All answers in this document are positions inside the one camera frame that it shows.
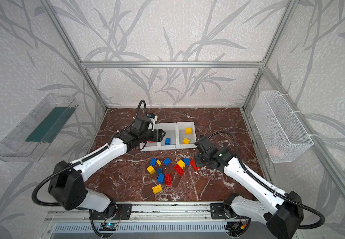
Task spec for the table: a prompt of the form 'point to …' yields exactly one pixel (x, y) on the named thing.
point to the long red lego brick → (168, 179)
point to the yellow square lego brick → (150, 169)
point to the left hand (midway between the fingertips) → (161, 133)
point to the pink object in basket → (275, 150)
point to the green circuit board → (108, 226)
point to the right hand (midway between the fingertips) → (197, 158)
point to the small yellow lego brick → (159, 162)
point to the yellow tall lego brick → (188, 131)
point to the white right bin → (181, 127)
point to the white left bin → (151, 146)
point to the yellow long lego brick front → (157, 188)
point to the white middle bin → (170, 129)
